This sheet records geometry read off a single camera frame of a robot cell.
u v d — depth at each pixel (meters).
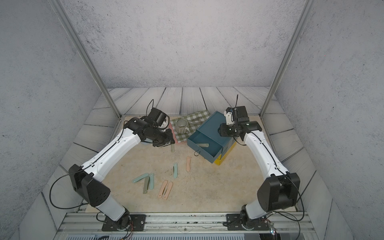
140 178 0.89
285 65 0.91
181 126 1.10
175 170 0.91
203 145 0.84
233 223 0.71
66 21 0.74
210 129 0.85
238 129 0.58
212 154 0.74
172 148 0.76
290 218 0.44
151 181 0.87
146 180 0.87
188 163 0.94
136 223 0.73
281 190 0.42
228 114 0.74
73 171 0.43
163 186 0.85
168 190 0.83
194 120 1.19
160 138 0.65
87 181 0.41
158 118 0.61
